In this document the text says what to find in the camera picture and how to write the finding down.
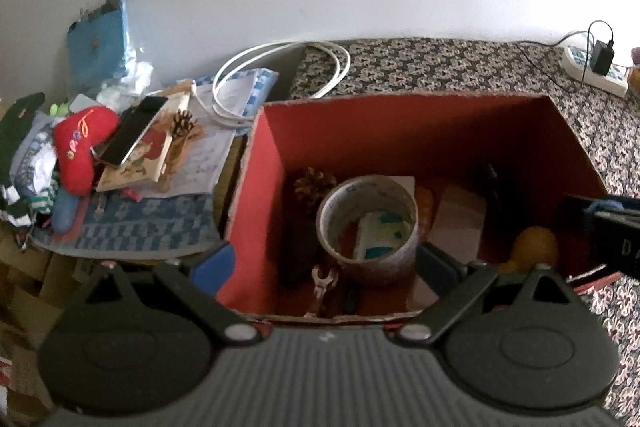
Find red plush toy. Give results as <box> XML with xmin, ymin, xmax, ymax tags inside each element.
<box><xmin>52</xmin><ymin>106</ymin><xmax>121</xmax><ymax>195</ymax></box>

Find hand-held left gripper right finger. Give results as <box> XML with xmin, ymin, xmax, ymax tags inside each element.
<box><xmin>397</xmin><ymin>243</ymin><xmax>583</xmax><ymax>345</ymax></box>

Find picture book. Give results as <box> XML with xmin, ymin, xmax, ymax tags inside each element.
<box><xmin>95</xmin><ymin>94</ymin><xmax>193</xmax><ymax>192</ymax></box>

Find blue bag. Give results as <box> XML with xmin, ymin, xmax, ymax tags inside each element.
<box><xmin>67</xmin><ymin>0</ymin><xmax>133</xmax><ymax>95</ymax></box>

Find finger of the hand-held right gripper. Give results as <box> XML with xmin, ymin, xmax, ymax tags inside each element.
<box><xmin>564</xmin><ymin>193</ymin><xmax>640</xmax><ymax>280</ymax></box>

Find brown gourd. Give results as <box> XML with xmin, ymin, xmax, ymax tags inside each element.
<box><xmin>500</xmin><ymin>226</ymin><xmax>560</xmax><ymax>275</ymax></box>

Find floral patterned tablecloth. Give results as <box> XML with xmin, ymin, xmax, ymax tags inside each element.
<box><xmin>290</xmin><ymin>38</ymin><xmax>640</xmax><ymax>427</ymax></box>

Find white power strip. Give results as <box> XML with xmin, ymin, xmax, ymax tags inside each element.
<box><xmin>560</xmin><ymin>46</ymin><xmax>630</xmax><ymax>98</ymax></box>

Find brown pinecone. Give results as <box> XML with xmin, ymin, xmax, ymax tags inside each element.
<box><xmin>294</xmin><ymin>167</ymin><xmax>338</xmax><ymax>208</ymax></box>
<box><xmin>170</xmin><ymin>109</ymin><xmax>196</xmax><ymax>140</ymax></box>

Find white paper sheet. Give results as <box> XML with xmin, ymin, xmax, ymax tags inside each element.
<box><xmin>165</xmin><ymin>72</ymin><xmax>281</xmax><ymax>198</ymax></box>

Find red cardboard box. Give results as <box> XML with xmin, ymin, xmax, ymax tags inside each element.
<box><xmin>217</xmin><ymin>89</ymin><xmax>611</xmax><ymax>325</ymax></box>

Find black charger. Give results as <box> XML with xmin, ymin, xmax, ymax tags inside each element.
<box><xmin>589</xmin><ymin>41</ymin><xmax>616</xmax><ymax>76</ymax></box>

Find green cloth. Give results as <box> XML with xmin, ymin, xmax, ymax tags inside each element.
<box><xmin>0</xmin><ymin>93</ymin><xmax>46</xmax><ymax>188</ymax></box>

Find white crumpled tissue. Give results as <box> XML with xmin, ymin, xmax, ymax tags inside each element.
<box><xmin>97</xmin><ymin>62</ymin><xmax>153</xmax><ymax>108</ymax></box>

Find cardboard boxes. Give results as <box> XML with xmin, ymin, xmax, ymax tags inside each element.
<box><xmin>0</xmin><ymin>227</ymin><xmax>101</xmax><ymax>427</ymax></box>

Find smartphone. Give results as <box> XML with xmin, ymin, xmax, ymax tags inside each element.
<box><xmin>97</xmin><ymin>96</ymin><xmax>170</xmax><ymax>168</ymax></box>

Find white and blue tube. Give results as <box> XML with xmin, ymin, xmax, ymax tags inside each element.
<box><xmin>352</xmin><ymin>212</ymin><xmax>413</xmax><ymax>260</ymax></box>

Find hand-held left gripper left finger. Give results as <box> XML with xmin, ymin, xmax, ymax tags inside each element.
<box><xmin>75</xmin><ymin>243</ymin><xmax>258</xmax><ymax>348</ymax></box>

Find blue patterned cloth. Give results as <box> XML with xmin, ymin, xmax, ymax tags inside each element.
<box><xmin>35</xmin><ymin>192</ymin><xmax>221</xmax><ymax>258</ymax></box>

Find metal wrench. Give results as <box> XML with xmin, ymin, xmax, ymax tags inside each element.
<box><xmin>304</xmin><ymin>264</ymin><xmax>338</xmax><ymax>319</ymax></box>

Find black cable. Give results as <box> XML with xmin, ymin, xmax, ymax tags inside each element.
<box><xmin>515</xmin><ymin>21</ymin><xmax>617</xmax><ymax>88</ymax></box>

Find patterned tape roll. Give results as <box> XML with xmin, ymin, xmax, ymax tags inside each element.
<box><xmin>316</xmin><ymin>175</ymin><xmax>420</xmax><ymax>285</ymax></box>

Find white coiled cable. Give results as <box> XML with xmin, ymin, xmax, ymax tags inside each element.
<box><xmin>212</xmin><ymin>41</ymin><xmax>351</xmax><ymax>128</ymax></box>

